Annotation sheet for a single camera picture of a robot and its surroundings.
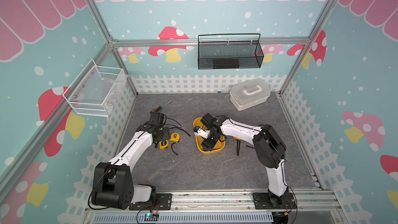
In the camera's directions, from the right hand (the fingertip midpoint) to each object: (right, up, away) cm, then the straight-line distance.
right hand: (208, 143), depth 92 cm
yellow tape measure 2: (+19, -1, +3) cm, 19 cm away
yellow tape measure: (-26, 0, 0) cm, 26 cm away
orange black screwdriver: (-35, +20, +17) cm, 44 cm away
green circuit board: (-28, -30, -19) cm, 45 cm away
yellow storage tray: (+6, -2, +2) cm, 7 cm away
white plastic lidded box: (+28, +31, +14) cm, 44 cm away
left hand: (-26, +5, -4) cm, 27 cm away
